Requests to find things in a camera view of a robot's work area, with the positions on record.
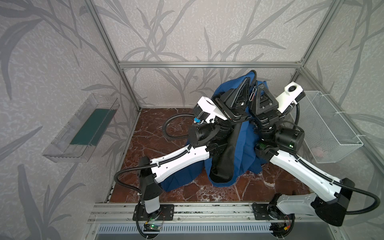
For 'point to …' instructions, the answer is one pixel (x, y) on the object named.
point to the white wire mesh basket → (328, 136)
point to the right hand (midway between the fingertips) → (262, 87)
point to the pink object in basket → (317, 151)
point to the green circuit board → (151, 227)
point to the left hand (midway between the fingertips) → (249, 77)
